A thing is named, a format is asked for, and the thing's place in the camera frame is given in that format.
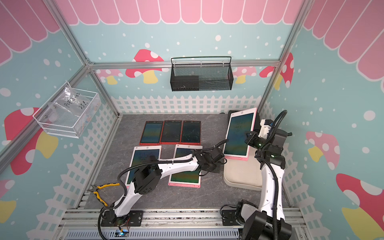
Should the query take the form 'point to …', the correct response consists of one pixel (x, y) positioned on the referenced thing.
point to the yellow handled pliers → (94, 189)
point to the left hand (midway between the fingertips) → (217, 170)
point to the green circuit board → (122, 233)
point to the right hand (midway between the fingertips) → (244, 131)
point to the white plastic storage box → (246, 174)
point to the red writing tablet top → (151, 133)
